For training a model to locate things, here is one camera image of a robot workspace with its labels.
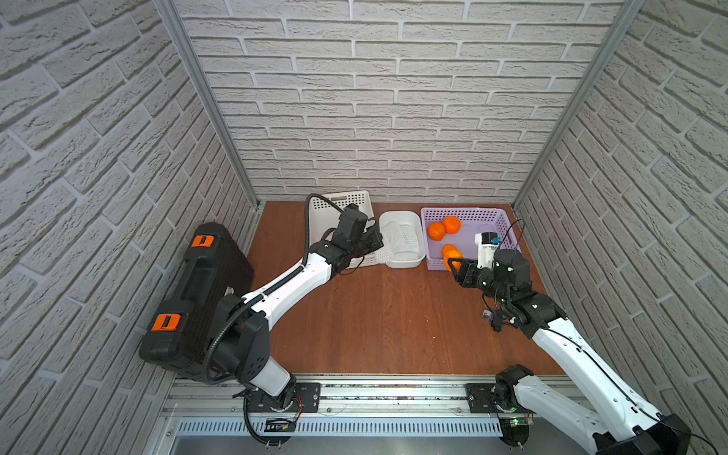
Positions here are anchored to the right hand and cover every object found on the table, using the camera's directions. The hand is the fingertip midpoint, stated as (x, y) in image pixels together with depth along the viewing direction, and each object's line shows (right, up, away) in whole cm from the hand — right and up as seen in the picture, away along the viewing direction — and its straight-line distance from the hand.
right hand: (460, 261), depth 77 cm
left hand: (-19, +8, +5) cm, 21 cm away
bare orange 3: (-3, +3, -1) cm, 4 cm away
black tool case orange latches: (-66, -14, -18) cm, 69 cm away
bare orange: (+7, +11, +31) cm, 33 cm away
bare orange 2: (-1, +8, +27) cm, 28 cm away
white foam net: (-14, +6, +24) cm, 29 cm away
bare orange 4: (-2, -1, -3) cm, 4 cm away
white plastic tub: (-13, -2, +21) cm, 25 cm away
